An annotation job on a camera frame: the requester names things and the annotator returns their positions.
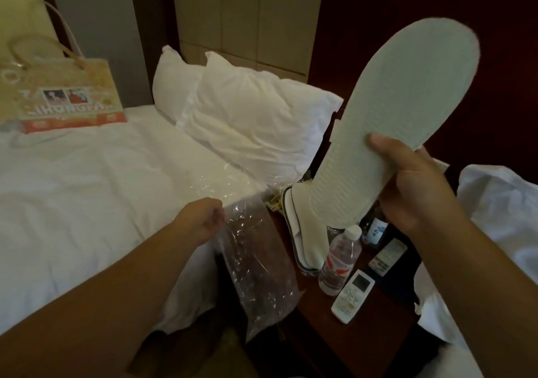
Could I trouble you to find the beige padded headboard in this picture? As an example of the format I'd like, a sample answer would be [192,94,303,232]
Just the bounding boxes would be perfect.
[173,0,328,84]

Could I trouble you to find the white slipper dark trim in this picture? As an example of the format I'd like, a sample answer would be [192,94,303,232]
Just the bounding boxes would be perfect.
[292,182,331,271]
[281,186,305,275]

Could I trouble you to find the dark red wooden panel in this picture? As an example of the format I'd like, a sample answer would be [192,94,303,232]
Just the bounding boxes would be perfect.
[307,0,538,189]

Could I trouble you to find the dark blue folder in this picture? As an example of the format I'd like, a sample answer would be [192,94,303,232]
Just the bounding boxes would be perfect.
[369,238,421,303]

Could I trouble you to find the person's right forearm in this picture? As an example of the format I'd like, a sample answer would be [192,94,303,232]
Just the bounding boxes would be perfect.
[411,207,538,378]

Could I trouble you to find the dark wooden nightstand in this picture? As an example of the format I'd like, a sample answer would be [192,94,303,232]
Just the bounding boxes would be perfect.
[214,205,425,378]

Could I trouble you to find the person's left forearm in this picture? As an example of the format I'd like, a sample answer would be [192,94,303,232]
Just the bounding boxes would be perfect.
[0,226,188,378]

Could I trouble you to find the grey television remote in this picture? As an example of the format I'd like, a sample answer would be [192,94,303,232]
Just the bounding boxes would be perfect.
[368,238,409,278]

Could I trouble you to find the water bottle red label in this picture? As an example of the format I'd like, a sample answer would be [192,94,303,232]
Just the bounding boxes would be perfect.
[318,224,363,297]

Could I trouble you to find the person's left hand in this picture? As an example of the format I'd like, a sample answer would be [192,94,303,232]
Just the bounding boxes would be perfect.
[172,196,226,249]

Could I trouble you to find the orange printed gift bag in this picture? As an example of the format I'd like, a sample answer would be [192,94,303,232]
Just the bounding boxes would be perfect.
[0,1,127,135]

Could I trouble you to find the frosted glass partition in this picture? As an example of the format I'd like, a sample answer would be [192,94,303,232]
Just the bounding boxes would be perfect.
[0,0,64,109]

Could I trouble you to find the white air conditioner remote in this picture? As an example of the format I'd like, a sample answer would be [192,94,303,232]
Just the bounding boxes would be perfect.
[331,269,375,325]

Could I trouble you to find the small clear water bottle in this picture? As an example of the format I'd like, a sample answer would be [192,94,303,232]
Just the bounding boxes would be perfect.
[362,211,389,246]

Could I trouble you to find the white bed duvet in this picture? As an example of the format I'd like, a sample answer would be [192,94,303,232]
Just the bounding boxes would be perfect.
[0,104,270,336]

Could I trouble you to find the yellow telephone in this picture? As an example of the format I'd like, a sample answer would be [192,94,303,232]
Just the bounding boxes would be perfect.
[265,188,291,216]

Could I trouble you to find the person's right hand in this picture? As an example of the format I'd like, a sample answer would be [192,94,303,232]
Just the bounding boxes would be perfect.
[368,132,461,239]

